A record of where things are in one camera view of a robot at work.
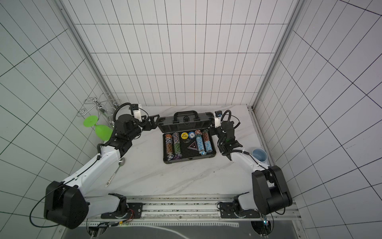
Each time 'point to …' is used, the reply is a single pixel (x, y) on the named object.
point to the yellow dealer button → (184, 135)
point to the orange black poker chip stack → (168, 138)
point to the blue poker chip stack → (200, 141)
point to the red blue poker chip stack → (208, 143)
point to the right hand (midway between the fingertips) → (214, 117)
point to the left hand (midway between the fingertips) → (152, 118)
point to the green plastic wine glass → (102, 132)
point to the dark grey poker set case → (188, 121)
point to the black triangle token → (193, 146)
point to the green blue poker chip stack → (177, 154)
